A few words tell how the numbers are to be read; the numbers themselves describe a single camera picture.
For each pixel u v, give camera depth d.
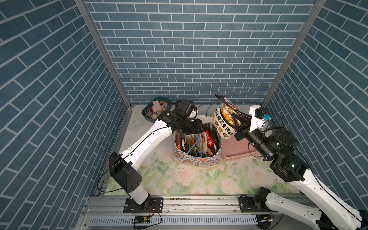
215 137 0.73
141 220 0.72
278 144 0.40
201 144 0.77
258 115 0.44
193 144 0.66
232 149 0.87
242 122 0.51
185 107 0.57
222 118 0.61
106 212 0.73
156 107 1.09
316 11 0.72
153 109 1.10
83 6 0.69
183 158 0.73
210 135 0.74
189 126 0.62
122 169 0.40
